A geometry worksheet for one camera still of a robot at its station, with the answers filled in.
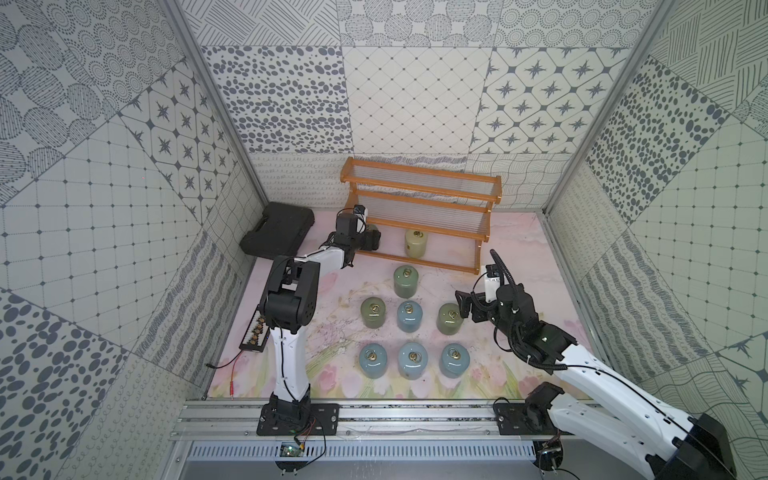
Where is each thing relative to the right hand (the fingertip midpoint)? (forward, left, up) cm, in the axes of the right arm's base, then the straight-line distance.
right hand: (473, 293), depth 81 cm
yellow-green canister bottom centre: (+23, +15, -6) cm, 28 cm away
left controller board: (-35, +47, -16) cm, 61 cm away
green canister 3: (-4, +6, -8) cm, 11 cm away
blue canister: (-3, +18, -8) cm, 20 cm away
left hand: (+26, +27, -4) cm, 38 cm away
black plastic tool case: (+30, +65, -8) cm, 72 cm away
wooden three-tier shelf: (+28, +11, +1) cm, 31 cm away
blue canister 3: (-16, +17, -6) cm, 24 cm away
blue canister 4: (-16, +6, -7) cm, 18 cm away
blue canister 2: (-16, +27, -7) cm, 32 cm away
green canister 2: (-3, +28, -6) cm, 29 cm away
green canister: (+9, +19, -8) cm, 22 cm away
